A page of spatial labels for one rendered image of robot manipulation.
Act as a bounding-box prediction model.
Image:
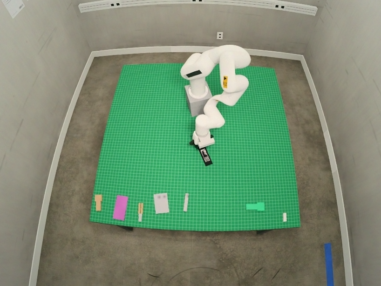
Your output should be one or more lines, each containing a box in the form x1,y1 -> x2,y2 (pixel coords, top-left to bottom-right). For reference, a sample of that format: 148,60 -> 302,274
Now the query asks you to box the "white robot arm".
180,45 -> 251,148

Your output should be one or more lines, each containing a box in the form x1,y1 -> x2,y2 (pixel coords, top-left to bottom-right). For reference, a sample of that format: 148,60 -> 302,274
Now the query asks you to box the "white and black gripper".
190,131 -> 214,149

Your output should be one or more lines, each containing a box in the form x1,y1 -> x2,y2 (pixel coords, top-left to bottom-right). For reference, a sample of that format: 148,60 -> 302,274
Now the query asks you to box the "green work mat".
89,63 -> 300,231

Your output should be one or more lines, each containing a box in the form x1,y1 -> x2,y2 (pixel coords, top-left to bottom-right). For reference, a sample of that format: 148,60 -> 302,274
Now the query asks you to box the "tan stepped block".
95,195 -> 102,211

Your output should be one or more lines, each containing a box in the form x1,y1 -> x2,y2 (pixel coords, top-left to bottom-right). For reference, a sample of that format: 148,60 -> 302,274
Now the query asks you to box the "pink flat bar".
113,195 -> 128,221

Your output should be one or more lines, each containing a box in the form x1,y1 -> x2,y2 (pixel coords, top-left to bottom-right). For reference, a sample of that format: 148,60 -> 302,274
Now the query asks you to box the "black rectangular strip with white label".
198,147 -> 213,166

